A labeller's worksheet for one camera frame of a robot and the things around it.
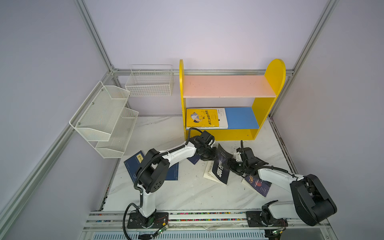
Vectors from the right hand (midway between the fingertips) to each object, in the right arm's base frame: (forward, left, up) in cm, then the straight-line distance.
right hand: (224, 166), depth 89 cm
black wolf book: (-3, +4, +1) cm, 5 cm away
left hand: (+2, +4, +5) cm, 7 cm away
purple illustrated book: (-11, -20, -3) cm, 23 cm away
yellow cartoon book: (+27, +14, +14) cm, 33 cm away
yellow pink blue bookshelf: (+48, -22, +13) cm, 54 cm away
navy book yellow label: (-4, +31, -2) cm, 32 cm away
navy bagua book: (+6, +18, -3) cm, 20 cm away
